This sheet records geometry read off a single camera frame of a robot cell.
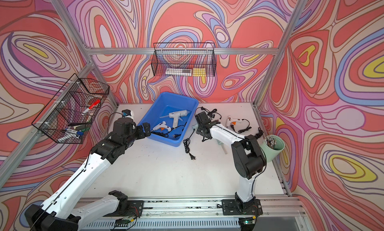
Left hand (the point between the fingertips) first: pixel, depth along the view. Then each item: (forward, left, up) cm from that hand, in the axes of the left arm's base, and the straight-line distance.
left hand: (144, 126), depth 76 cm
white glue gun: (+19, -59, -24) cm, 66 cm away
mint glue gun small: (+16, -27, -22) cm, 39 cm away
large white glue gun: (+25, -13, -21) cm, 35 cm away
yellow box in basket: (+35, -29, +10) cm, 46 cm away
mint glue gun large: (+2, -45, -24) cm, 51 cm away
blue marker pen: (-7, +28, +3) cm, 29 cm away
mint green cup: (-6, -68, -9) cm, 69 cm away
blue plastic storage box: (+36, -4, -19) cm, 41 cm away
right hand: (+8, -32, -19) cm, 38 cm away
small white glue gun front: (+17, -4, -22) cm, 28 cm away
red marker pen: (+9, +25, +7) cm, 28 cm away
